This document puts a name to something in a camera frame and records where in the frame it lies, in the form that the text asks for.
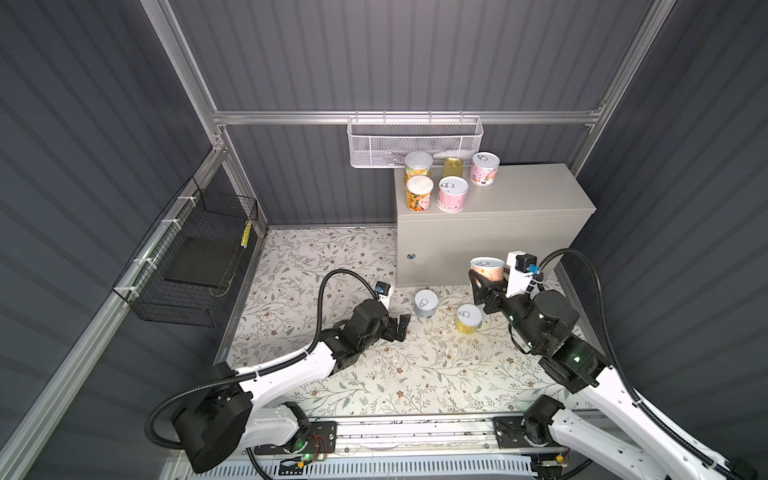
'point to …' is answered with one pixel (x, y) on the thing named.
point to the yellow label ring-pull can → (468, 319)
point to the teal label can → (425, 303)
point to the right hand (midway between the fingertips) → (488, 273)
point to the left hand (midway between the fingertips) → (395, 311)
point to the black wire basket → (195, 213)
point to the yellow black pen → (245, 236)
